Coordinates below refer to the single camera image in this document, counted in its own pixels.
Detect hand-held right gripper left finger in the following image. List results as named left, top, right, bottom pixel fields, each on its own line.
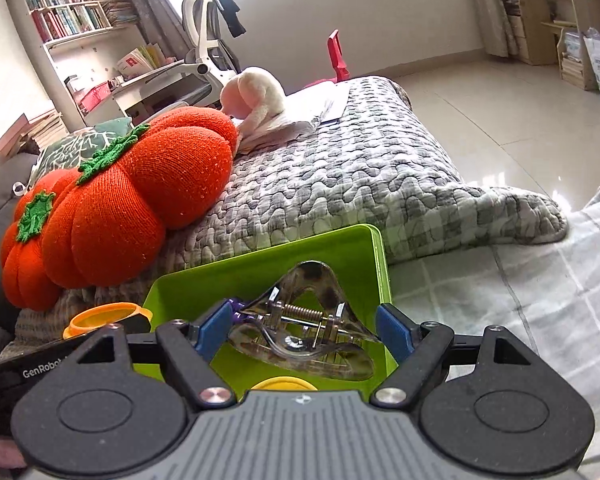
left=75, top=301, right=238, bottom=407

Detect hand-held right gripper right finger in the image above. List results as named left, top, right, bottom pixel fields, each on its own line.
left=371, top=304, right=531, bottom=407

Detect tortoiseshell hair claw clip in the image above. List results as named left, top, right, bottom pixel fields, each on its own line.
left=228, top=260, right=383, bottom=380

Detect yellow toy pot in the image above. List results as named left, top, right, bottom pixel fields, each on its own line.
left=250, top=376, right=317, bottom=392

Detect green plastic box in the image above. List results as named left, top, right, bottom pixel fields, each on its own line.
left=132, top=224, right=400, bottom=403

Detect orange yellow toy pan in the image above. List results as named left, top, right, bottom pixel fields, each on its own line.
left=62, top=301, right=153, bottom=339

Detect grey grid bed sheet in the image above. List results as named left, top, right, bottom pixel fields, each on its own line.
left=390, top=185, right=600, bottom=480

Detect orange pumpkin cushion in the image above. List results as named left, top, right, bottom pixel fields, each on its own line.
left=40, top=108, right=237, bottom=289
left=0, top=167, right=81, bottom=311

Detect grey white checked quilt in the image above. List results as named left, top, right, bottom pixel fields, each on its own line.
left=0, top=76, right=568, bottom=361

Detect teal leaf cushion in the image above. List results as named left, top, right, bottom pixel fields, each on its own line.
left=30, top=117, right=133, bottom=186

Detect white plush toy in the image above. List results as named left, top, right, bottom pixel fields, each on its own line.
left=220, top=66, right=286, bottom=133

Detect white papers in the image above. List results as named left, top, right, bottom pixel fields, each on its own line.
left=237, top=85, right=353, bottom=151

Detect pink plastic basket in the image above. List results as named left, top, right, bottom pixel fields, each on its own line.
left=77, top=82, right=113, bottom=111

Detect stack of books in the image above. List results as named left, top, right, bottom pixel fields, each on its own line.
left=0, top=110, right=68, bottom=158

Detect white office chair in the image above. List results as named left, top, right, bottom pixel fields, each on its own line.
left=180, top=0, right=246, bottom=106

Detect black garment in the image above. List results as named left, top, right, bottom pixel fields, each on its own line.
left=195, top=0, right=246, bottom=38

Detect grey curtain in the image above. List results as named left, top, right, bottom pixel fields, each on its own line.
left=112, top=0, right=196, bottom=61

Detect pale curtain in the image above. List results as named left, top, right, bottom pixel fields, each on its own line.
left=485, top=0, right=520, bottom=58

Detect white bookshelf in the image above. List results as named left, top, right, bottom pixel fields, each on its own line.
left=2, top=0, right=221, bottom=126

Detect wooden shelf unit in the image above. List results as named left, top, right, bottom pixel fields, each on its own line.
left=490, top=0, right=600, bottom=88

